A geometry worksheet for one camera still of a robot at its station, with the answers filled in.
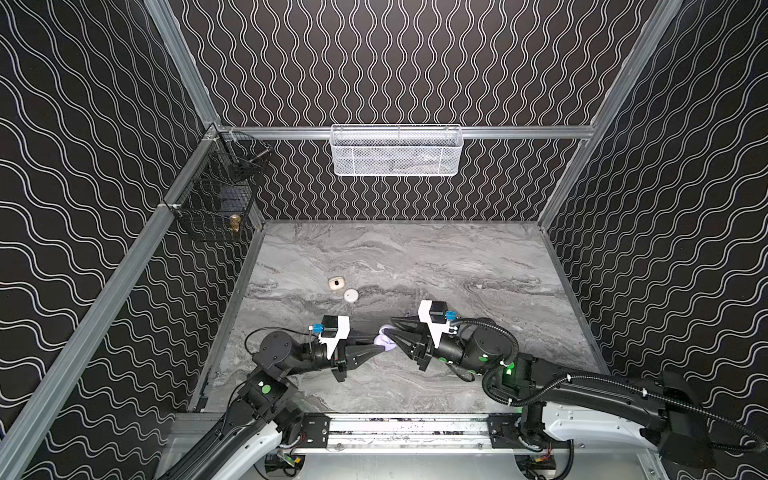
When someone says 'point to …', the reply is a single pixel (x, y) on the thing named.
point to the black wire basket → (213, 203)
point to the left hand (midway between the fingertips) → (384, 348)
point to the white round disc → (351, 295)
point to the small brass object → (235, 221)
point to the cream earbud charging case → (336, 283)
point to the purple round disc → (383, 340)
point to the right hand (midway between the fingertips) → (388, 325)
